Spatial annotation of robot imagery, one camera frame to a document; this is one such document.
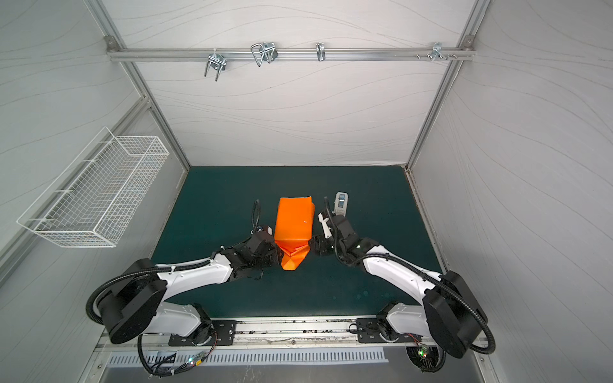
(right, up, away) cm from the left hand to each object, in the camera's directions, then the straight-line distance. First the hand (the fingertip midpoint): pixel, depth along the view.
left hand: (279, 255), depth 87 cm
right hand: (+14, +6, -2) cm, 15 cm away
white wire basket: (-52, +22, -18) cm, 59 cm away
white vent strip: (+4, -25, -17) cm, 31 cm away
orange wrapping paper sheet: (+5, +10, +5) cm, 12 cm away
